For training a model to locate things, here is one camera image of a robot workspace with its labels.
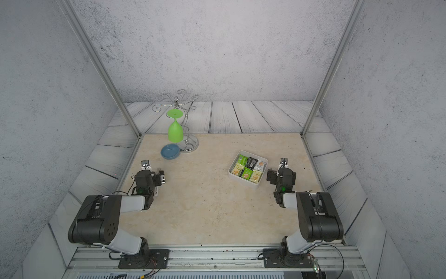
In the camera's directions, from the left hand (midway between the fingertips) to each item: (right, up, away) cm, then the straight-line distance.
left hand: (154, 171), depth 94 cm
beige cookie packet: (+55, -3, +2) cm, 55 cm away
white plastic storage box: (+47, +7, +10) cm, 49 cm away
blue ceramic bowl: (+3, +10, +14) cm, 18 cm away
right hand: (+68, +1, 0) cm, 68 cm away
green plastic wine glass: (+12, +21, -3) cm, 25 cm away
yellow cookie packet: (+45, 0, +5) cm, 45 cm away
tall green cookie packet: (+50, -2, +4) cm, 50 cm away
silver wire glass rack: (+14, +15, +23) cm, 31 cm away
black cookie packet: (+53, +3, +7) cm, 54 cm away
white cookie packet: (+57, +2, +7) cm, 58 cm away
